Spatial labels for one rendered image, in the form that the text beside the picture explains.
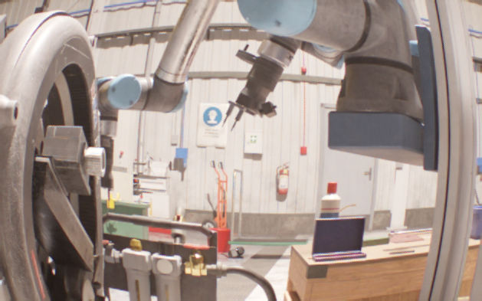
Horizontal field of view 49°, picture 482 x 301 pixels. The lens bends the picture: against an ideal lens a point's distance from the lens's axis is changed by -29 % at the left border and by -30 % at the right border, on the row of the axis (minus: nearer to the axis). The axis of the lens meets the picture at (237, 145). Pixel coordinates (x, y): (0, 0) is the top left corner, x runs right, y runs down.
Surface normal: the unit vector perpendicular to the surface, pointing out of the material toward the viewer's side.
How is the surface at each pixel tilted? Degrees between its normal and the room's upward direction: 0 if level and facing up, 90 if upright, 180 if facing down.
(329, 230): 84
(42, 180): 65
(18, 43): 46
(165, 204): 90
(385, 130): 90
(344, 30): 134
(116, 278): 90
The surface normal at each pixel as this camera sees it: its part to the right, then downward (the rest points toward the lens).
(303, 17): 0.26, 0.69
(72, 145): 0.00, -0.48
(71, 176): -0.04, 0.87
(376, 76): -0.31, -0.41
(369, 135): -0.54, -0.08
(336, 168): -0.12, -0.07
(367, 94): -0.50, -0.41
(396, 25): 0.51, -0.04
